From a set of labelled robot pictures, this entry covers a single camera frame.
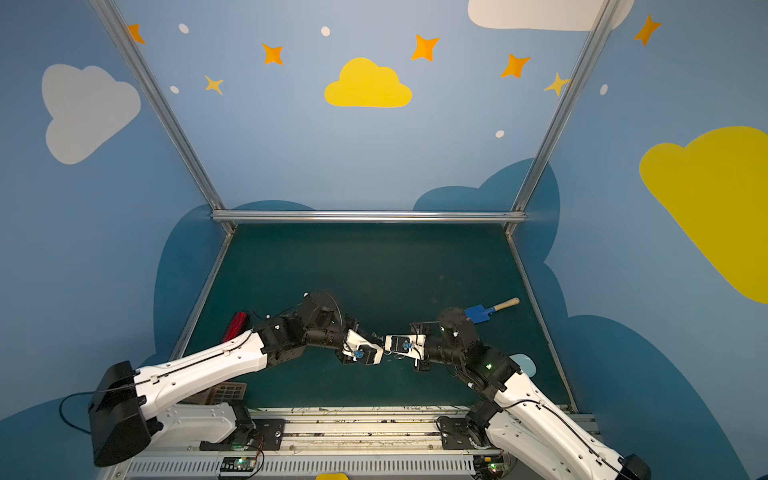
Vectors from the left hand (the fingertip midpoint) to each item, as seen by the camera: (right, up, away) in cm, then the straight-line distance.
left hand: (384, 335), depth 70 cm
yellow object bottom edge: (-13, -33, -1) cm, 35 cm away
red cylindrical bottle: (-45, -2, +20) cm, 50 cm away
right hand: (+3, 0, +2) cm, 4 cm away
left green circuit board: (-35, -31, 0) cm, 47 cm away
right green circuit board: (+26, -32, +1) cm, 42 cm away
